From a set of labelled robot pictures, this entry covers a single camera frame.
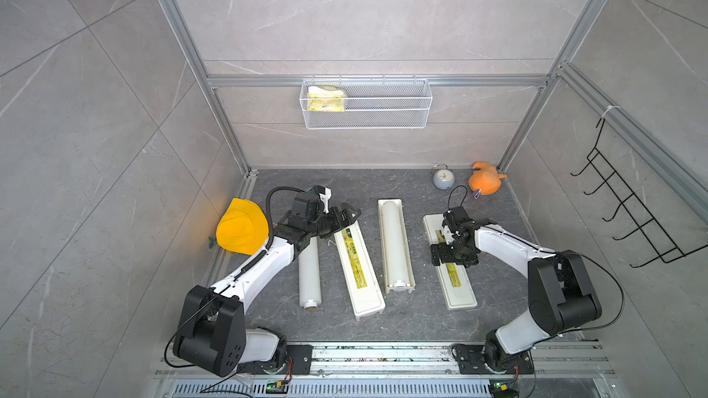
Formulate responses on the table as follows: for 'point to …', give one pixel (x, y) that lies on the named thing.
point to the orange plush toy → (485, 179)
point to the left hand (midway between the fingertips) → (355, 213)
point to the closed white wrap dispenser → (359, 278)
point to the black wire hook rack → (657, 240)
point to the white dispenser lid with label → (454, 280)
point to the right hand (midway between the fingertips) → (448, 259)
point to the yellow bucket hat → (244, 228)
